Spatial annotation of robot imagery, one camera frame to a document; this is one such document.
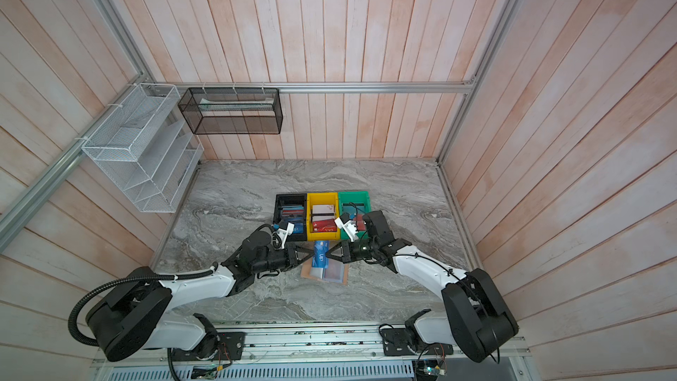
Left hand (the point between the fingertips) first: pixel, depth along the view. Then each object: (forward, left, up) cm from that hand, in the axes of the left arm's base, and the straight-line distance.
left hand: (314, 257), depth 80 cm
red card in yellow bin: (+17, -4, -9) cm, 20 cm away
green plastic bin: (+28, -15, -12) cm, 34 cm away
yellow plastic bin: (+26, +2, -4) cm, 26 cm away
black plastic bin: (+23, +10, -7) cm, 27 cm away
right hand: (+1, -4, +1) cm, 5 cm away
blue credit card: (0, -2, +1) cm, 2 cm away
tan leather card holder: (-1, -6, -8) cm, 10 cm away
